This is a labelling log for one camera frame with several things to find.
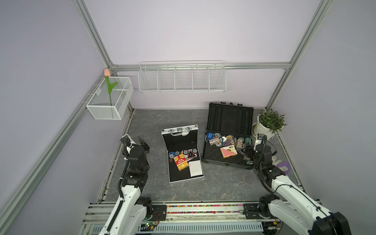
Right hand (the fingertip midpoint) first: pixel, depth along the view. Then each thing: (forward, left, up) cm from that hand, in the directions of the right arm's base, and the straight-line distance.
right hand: (255, 142), depth 84 cm
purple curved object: (-7, -21, -14) cm, 26 cm away
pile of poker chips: (+5, +6, -9) cm, 12 cm away
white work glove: (-6, -15, -14) cm, 21 cm away
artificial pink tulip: (+28, +85, +19) cm, 92 cm away
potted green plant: (+11, -9, +3) cm, 15 cm away
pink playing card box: (0, +14, -10) cm, 17 cm away
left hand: (-3, +67, +7) cm, 67 cm away
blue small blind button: (+10, +25, -8) cm, 28 cm away
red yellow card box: (-6, +44, -12) cm, 46 cm away
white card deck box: (-11, +35, -10) cm, 38 cm away
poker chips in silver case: (-1, +49, -11) cm, 50 cm away
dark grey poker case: (+24, +11, -6) cm, 27 cm away
